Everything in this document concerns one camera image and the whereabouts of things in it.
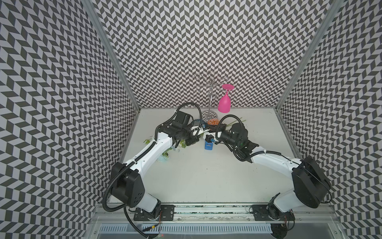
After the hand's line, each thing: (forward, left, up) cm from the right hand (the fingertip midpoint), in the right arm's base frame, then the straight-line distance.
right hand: (208, 124), depth 79 cm
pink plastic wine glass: (+18, -11, -1) cm, 21 cm away
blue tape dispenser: (-1, 0, -20) cm, 21 cm away
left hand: (-3, +6, -6) cm, 9 cm away
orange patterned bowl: (+18, -5, -19) cm, 27 cm away
